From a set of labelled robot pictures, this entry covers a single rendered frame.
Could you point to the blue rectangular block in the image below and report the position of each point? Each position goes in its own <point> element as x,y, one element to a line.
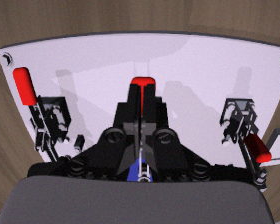
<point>133,174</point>

